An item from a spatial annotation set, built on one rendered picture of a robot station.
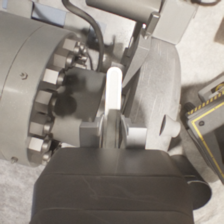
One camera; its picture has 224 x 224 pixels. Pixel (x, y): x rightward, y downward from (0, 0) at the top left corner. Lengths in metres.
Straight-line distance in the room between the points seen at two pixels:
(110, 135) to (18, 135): 0.39
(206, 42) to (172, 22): 0.97
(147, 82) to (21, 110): 0.33
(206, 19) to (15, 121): 1.34
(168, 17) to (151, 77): 0.18
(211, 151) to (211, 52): 0.72
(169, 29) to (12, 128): 0.51
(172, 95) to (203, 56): 1.05
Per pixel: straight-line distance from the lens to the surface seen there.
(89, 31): 1.06
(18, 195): 2.18
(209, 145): 1.30
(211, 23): 1.48
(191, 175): 1.43
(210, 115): 1.20
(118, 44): 1.28
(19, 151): 0.57
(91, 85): 0.60
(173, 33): 0.51
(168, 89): 0.41
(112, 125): 0.16
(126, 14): 0.52
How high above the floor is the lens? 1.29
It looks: 70 degrees down
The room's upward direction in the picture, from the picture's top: 177 degrees counter-clockwise
